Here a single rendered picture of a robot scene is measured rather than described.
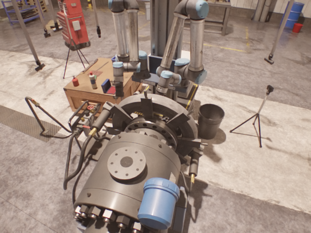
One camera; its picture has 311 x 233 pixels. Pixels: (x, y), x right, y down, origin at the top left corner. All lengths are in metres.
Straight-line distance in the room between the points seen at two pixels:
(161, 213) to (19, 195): 1.83
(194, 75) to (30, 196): 2.05
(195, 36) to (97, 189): 1.29
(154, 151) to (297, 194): 1.73
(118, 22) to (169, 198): 1.51
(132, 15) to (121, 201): 1.43
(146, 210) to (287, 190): 1.83
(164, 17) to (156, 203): 1.69
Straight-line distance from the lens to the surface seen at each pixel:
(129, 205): 0.96
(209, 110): 2.42
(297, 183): 2.51
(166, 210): 0.80
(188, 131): 1.43
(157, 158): 1.11
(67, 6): 4.97
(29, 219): 2.19
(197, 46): 1.60
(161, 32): 2.04
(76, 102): 2.75
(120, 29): 1.85
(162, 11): 1.99
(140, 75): 2.05
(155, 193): 0.81
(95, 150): 2.31
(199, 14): 1.47
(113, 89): 2.39
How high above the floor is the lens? 1.77
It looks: 42 degrees down
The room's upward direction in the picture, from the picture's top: straight up
